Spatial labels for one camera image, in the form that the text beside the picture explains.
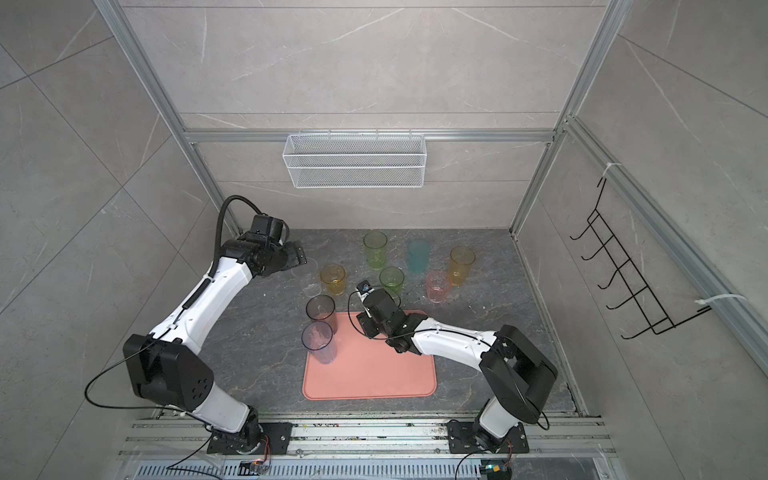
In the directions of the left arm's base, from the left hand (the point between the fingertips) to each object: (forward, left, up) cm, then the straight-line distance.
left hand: (292, 251), depth 84 cm
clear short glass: (+3, 0, -17) cm, 17 cm away
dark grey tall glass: (-14, -9, -9) cm, 19 cm away
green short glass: (+2, -29, -19) cm, 35 cm away
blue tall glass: (-19, -7, -16) cm, 26 cm away
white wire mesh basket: (+34, -27, +7) cm, 44 cm away
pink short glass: (+2, -46, -22) cm, 51 cm away
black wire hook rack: (-25, -81, +9) cm, 86 cm away
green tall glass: (+12, -24, -10) cm, 28 cm away
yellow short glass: (+7, -8, -23) cm, 25 cm away
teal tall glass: (+19, -41, -25) cm, 51 cm away
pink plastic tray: (-26, -21, -23) cm, 41 cm away
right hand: (-12, -21, -13) cm, 28 cm away
